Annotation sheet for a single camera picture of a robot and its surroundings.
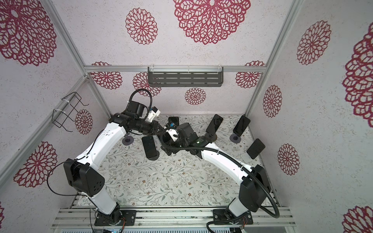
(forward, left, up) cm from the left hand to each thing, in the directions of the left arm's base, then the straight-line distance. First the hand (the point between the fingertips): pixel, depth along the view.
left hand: (164, 133), depth 78 cm
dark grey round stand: (-2, +8, -22) cm, 24 cm away
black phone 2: (+16, -5, -7) cm, 18 cm away
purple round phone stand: (+14, -48, -25) cm, 56 cm away
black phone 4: (+15, -50, -12) cm, 54 cm away
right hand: (-3, -2, -2) cm, 4 cm away
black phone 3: (+18, -32, -14) cm, 39 cm away
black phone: (+1, +11, -14) cm, 17 cm away
